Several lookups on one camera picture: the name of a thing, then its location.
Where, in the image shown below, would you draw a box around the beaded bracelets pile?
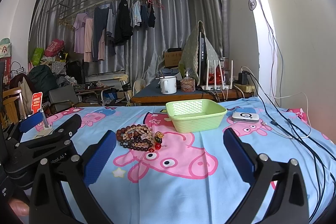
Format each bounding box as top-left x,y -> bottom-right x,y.
115,123 -> 165,153

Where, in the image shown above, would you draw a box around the person hand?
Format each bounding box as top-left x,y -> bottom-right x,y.
9,198 -> 29,217

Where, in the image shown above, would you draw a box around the wooden chair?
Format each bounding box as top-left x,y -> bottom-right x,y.
1,87 -> 27,129

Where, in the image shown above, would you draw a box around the red sign phone stand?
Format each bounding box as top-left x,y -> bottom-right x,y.
31,92 -> 52,138

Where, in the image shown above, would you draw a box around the dark green bundle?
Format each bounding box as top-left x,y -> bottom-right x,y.
28,65 -> 58,100

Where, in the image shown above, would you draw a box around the green bag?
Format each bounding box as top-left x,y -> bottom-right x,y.
31,48 -> 45,66

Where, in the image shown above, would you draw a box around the red bag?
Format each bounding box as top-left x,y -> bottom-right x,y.
44,39 -> 64,57

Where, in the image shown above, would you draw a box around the white portable wifi device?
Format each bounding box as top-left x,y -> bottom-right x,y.
231,111 -> 260,123

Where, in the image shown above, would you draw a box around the blue cartoon pig bedsheet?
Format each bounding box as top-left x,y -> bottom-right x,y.
19,97 -> 333,224

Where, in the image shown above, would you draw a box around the wooden desk blue top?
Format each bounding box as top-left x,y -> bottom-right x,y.
130,79 -> 254,106

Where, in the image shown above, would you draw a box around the pink hanging dress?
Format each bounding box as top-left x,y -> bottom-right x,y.
73,13 -> 93,63

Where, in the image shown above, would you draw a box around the beige power strip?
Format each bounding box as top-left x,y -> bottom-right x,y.
233,83 -> 255,93

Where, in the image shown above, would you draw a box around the white enamel mug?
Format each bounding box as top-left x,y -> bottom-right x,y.
159,76 -> 177,95

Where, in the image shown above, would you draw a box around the black hanging jacket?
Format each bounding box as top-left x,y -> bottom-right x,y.
114,0 -> 133,46

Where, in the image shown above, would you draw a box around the green plastic basket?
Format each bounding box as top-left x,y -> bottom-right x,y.
166,99 -> 227,134

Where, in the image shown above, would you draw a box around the navy hanging trousers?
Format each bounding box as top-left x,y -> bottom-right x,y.
92,7 -> 109,62

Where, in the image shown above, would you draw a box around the white wifi router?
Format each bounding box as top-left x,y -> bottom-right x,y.
201,57 -> 233,91

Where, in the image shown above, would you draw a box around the black power adapter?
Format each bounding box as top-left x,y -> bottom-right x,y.
238,71 -> 248,85

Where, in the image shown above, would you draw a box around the cardboard box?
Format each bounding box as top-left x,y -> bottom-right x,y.
164,51 -> 182,67

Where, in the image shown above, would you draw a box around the grey curtain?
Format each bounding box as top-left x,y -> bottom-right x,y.
28,0 -> 230,81

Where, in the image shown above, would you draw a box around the bagged snack jar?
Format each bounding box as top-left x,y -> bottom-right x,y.
180,68 -> 195,93

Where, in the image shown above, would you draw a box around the covered computer monitor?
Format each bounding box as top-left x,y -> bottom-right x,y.
178,20 -> 220,86

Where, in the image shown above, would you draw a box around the black cable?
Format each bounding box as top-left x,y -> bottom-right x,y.
243,70 -> 336,222

